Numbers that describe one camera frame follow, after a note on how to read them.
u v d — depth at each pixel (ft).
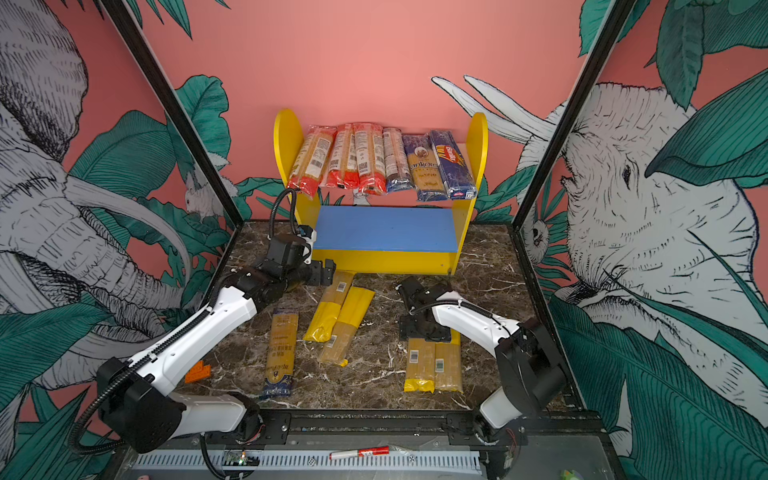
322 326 2.95
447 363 2.70
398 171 2.38
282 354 2.74
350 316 3.01
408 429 2.46
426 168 2.41
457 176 2.30
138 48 2.45
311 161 2.48
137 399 1.25
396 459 2.31
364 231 3.42
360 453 2.30
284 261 1.94
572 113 2.84
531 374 1.43
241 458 2.30
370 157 2.45
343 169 2.40
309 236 2.34
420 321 2.43
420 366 2.68
